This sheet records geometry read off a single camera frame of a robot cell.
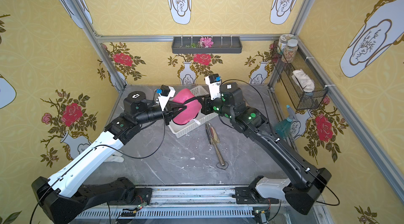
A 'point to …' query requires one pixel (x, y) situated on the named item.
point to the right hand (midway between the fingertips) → (202, 94)
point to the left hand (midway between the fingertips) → (180, 103)
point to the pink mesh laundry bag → (193, 107)
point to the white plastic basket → (201, 119)
